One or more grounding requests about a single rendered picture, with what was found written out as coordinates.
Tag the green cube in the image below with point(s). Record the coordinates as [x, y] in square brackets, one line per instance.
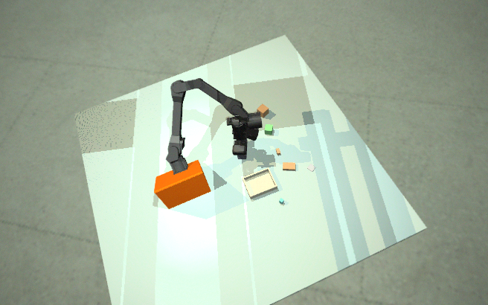
[268, 129]

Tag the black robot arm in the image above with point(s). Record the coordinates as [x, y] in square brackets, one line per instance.
[176, 144]

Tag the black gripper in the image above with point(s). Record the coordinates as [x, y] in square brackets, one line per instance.
[239, 147]

